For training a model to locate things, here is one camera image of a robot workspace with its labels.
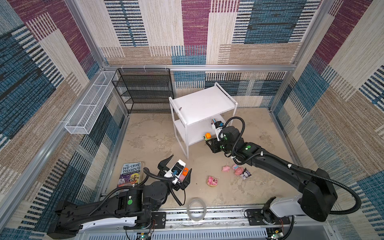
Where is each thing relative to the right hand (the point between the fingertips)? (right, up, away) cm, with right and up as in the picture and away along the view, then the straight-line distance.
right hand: (209, 143), depth 81 cm
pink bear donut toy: (+2, -21, +2) cm, 21 cm away
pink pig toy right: (+11, -16, +8) cm, 20 cm away
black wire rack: (-44, +35, +30) cm, 64 cm away
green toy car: (-1, +4, -1) cm, 4 cm away
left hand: (-13, -6, -16) cm, 22 cm away
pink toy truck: (+4, +12, +8) cm, 15 cm away
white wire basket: (-74, +12, +8) cm, 76 cm away
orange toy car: (-12, -9, -18) cm, 23 cm away
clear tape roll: (-7, -34, -2) cm, 35 cm away
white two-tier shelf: (-8, +16, -6) cm, 19 cm away
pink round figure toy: (+17, -16, +6) cm, 24 cm away
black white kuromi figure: (+21, -18, +4) cm, 28 cm away
